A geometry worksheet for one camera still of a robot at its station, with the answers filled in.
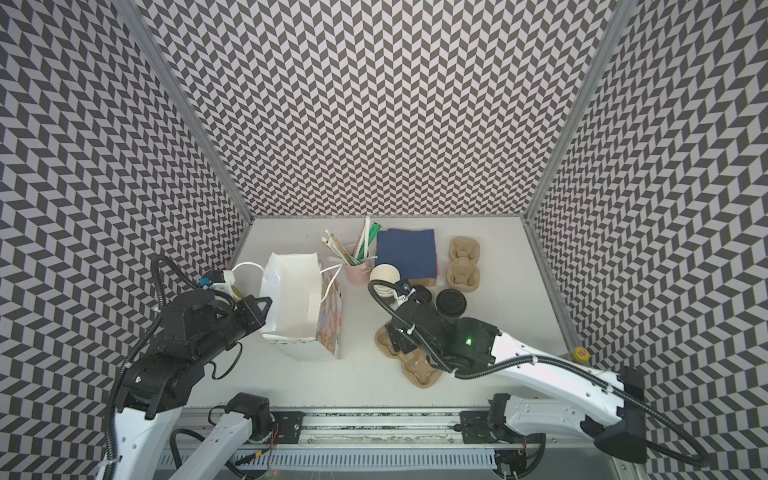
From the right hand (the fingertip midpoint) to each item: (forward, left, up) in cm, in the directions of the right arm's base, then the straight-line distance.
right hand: (407, 324), depth 70 cm
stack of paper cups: (+19, +5, -6) cm, 21 cm away
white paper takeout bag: (+9, +31, -12) cm, 34 cm away
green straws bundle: (+31, +10, -1) cm, 32 cm away
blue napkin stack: (+33, -2, -14) cm, 35 cm away
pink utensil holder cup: (+25, +16, -16) cm, 34 cm away
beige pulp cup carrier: (-3, -3, -19) cm, 19 cm away
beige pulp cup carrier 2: (+25, -20, -16) cm, 35 cm away
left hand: (+2, +30, +7) cm, 31 cm away
